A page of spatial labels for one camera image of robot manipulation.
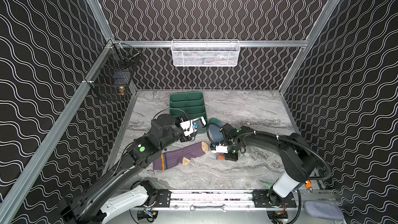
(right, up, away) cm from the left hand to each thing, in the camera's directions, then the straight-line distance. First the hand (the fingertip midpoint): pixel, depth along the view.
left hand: (198, 118), depth 64 cm
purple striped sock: (-10, -23, +24) cm, 35 cm away
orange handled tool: (+56, -34, +14) cm, 67 cm away
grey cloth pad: (+56, -41, +5) cm, 70 cm away
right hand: (+17, -23, +25) cm, 38 cm away
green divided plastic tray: (-6, +7, +48) cm, 49 cm away
